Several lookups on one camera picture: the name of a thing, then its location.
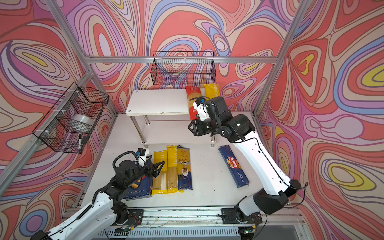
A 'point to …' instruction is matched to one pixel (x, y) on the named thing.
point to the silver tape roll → (84, 118)
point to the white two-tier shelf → (161, 116)
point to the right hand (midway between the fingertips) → (194, 130)
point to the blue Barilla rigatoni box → (144, 190)
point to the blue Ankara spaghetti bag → (184, 178)
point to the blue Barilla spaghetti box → (234, 166)
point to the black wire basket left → (67, 126)
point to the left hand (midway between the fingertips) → (159, 159)
